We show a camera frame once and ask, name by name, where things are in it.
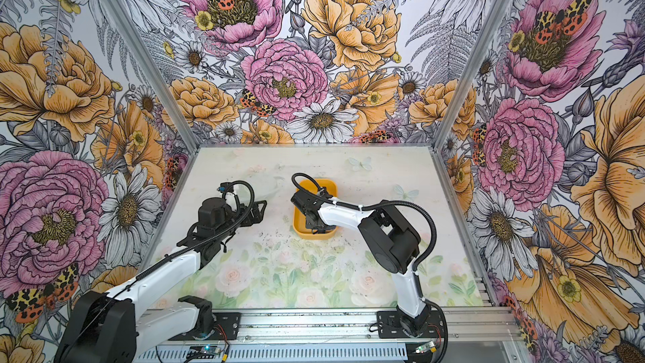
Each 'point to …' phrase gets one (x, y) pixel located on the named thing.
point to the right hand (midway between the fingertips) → (322, 228)
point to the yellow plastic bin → (299, 219)
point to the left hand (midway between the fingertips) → (256, 210)
